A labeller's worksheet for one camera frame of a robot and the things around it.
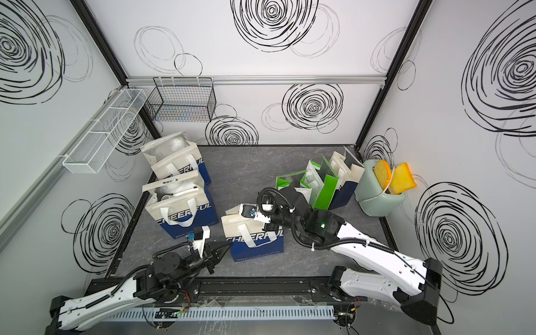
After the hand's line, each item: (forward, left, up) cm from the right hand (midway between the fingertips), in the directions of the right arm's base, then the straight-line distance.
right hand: (255, 203), depth 66 cm
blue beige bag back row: (-8, +3, -8) cm, 11 cm away
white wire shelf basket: (+15, +58, +7) cm, 61 cm away
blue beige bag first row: (+21, +34, -2) cm, 40 cm away
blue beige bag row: (+2, +26, -6) cm, 27 cm away
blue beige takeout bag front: (+15, -33, -2) cm, 37 cm away
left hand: (-10, +8, -12) cm, 18 cm away
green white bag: (+11, -23, -2) cm, 26 cm away
